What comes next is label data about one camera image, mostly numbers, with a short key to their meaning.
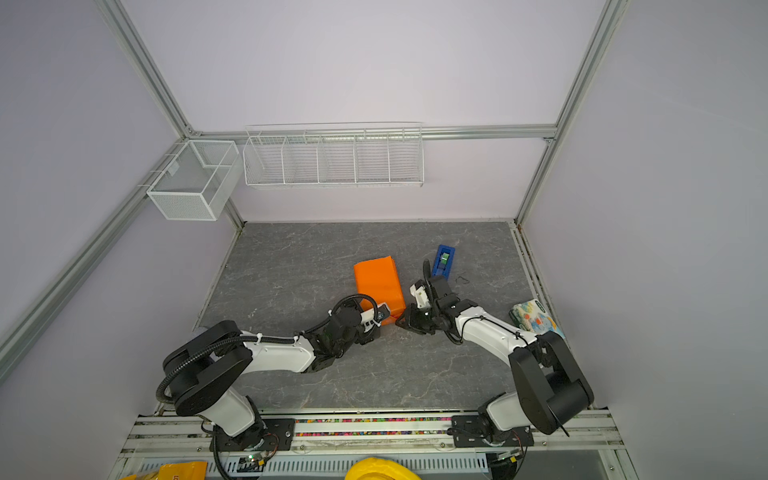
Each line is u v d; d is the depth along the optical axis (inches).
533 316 34.9
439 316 26.4
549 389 16.9
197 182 37.8
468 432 28.8
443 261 40.1
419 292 32.6
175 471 25.7
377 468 25.9
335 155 38.8
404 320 32.9
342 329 26.3
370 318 29.7
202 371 17.7
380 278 38.3
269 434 28.9
